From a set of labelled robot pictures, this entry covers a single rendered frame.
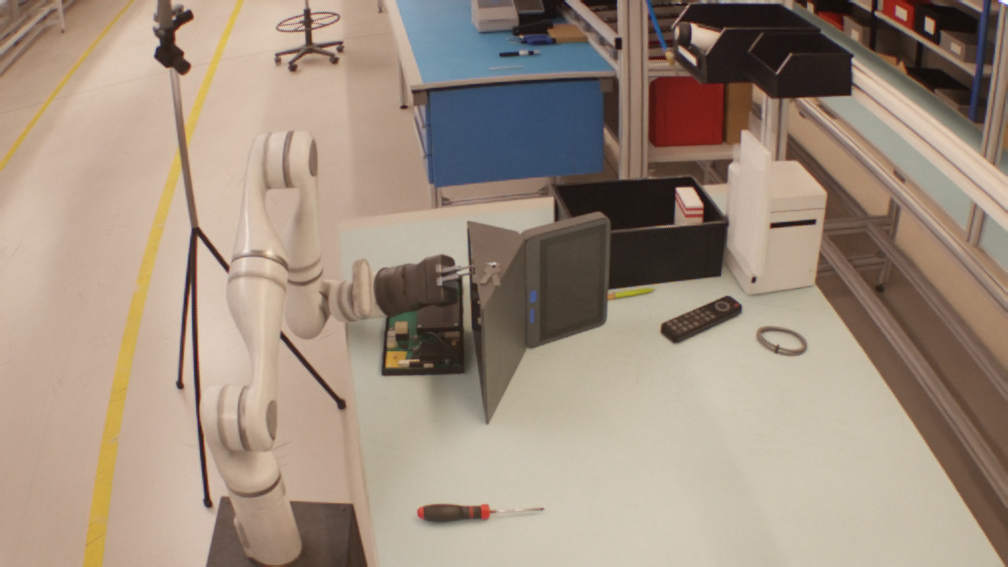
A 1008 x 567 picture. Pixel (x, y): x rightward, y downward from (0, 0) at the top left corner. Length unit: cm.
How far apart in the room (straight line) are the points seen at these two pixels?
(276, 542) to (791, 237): 105
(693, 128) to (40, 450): 261
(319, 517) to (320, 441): 144
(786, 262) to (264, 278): 94
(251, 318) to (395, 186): 309
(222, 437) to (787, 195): 104
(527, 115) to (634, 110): 35
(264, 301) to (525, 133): 186
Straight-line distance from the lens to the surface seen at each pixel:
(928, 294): 323
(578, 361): 154
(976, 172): 117
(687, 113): 321
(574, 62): 308
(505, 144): 304
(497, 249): 142
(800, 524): 130
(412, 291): 149
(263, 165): 142
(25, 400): 352
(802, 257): 175
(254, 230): 135
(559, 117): 304
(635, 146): 306
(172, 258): 409
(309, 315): 159
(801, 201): 168
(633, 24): 290
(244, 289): 130
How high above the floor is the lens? 193
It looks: 33 degrees down
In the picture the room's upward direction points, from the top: 2 degrees counter-clockwise
